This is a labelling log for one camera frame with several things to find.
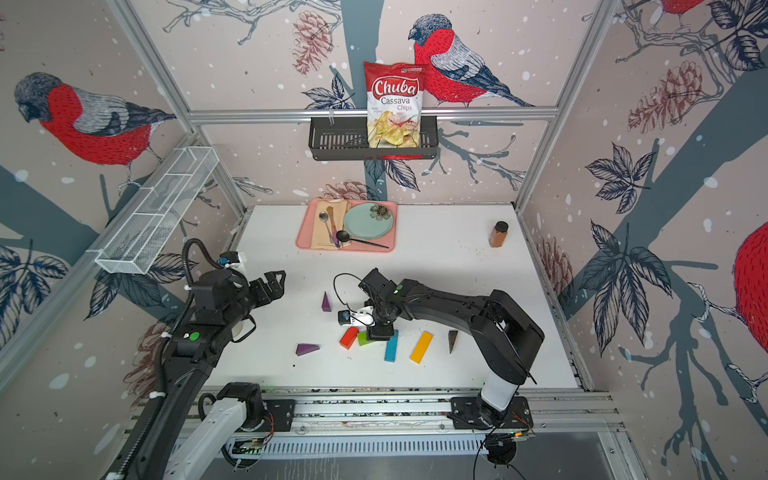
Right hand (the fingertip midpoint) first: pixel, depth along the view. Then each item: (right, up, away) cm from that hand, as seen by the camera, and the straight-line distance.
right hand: (369, 320), depth 85 cm
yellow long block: (+16, -8, 0) cm, 18 cm away
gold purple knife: (-17, +29, +29) cm, 44 cm away
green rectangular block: (-2, -6, +2) cm, 6 cm away
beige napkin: (-19, +31, +32) cm, 49 cm away
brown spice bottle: (+45, +25, +18) cm, 54 cm away
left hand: (-24, +16, -10) cm, 30 cm away
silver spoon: (-21, +32, +32) cm, 50 cm away
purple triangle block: (-14, +3, +6) cm, 16 cm away
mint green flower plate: (-3, +31, +32) cm, 44 cm away
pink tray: (-27, +23, +25) cm, 44 cm away
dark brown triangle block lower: (+24, -5, 0) cm, 25 cm away
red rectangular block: (-6, -5, 0) cm, 8 cm away
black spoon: (-12, +24, +25) cm, 37 cm away
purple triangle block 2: (-18, -8, -1) cm, 20 cm away
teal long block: (+7, -8, 0) cm, 10 cm away
